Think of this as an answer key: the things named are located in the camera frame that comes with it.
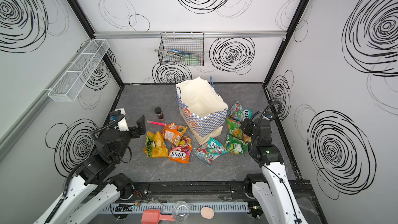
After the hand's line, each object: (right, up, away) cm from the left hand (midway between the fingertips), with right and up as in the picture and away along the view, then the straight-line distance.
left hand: (135, 117), depth 69 cm
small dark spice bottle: (+4, 0, +24) cm, 24 cm away
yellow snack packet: (+5, -18, +14) cm, 23 cm away
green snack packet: (+48, -9, +18) cm, 52 cm away
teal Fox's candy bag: (+53, -1, +29) cm, 60 cm away
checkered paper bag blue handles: (+31, 0, +36) cm, 47 cm away
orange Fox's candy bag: (+18, -21, +13) cm, 31 cm away
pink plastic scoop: (+9, -43, -2) cm, 44 cm away
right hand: (+55, -4, +8) cm, 56 cm away
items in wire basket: (+15, +32, +16) cm, 38 cm away
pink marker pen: (+1, -8, +30) cm, 31 cm away
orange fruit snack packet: (+13, -12, +20) cm, 26 cm away
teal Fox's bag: (+33, -20, +12) cm, 40 cm away
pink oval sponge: (+32, -42, -2) cm, 53 cm away
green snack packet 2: (+49, -18, +16) cm, 54 cm away
